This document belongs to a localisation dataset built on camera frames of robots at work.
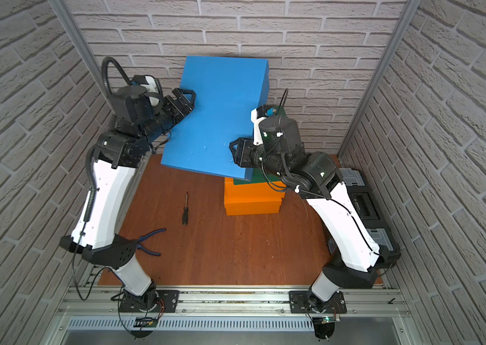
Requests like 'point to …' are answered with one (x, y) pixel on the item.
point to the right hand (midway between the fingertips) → (237, 146)
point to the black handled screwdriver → (185, 211)
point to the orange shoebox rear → (249, 206)
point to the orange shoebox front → (250, 192)
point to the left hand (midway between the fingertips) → (197, 95)
